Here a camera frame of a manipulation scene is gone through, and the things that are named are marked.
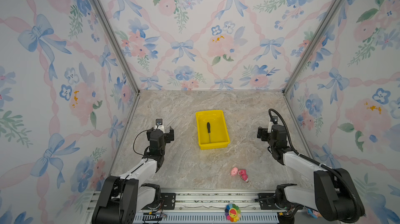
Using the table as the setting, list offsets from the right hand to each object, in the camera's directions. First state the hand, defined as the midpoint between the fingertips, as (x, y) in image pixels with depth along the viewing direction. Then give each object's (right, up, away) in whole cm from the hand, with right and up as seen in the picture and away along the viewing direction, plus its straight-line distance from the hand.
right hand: (268, 126), depth 90 cm
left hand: (-62, +1, -3) cm, 62 cm away
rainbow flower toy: (-25, -36, -20) cm, 48 cm away
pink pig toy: (-18, -22, -10) cm, 31 cm away
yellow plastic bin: (-28, -5, +6) cm, 29 cm away
